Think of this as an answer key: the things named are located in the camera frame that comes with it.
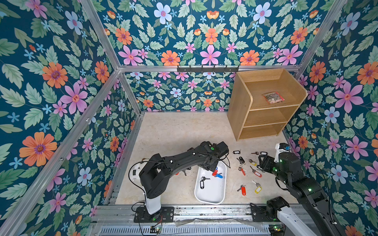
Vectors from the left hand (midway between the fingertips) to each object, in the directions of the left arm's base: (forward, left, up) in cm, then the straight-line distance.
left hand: (210, 167), depth 82 cm
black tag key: (+10, -37, -7) cm, 39 cm away
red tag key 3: (-12, -18, -8) cm, 23 cm away
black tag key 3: (+3, +13, -7) cm, 15 cm away
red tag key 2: (-3, -29, -8) cm, 30 cm away
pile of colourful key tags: (-2, -3, -6) cm, 7 cm away
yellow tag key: (-12, -27, -8) cm, 30 cm away
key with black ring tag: (+6, -21, -8) cm, 23 cm away
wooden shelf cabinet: (+20, -24, +19) cm, 37 cm away
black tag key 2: (+12, -19, -7) cm, 23 cm away
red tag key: (-1, -20, -7) cm, 21 cm away
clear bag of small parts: (+27, -38, +25) cm, 53 cm away
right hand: (-2, -25, +13) cm, 29 cm away
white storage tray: (-8, +1, -7) cm, 11 cm away
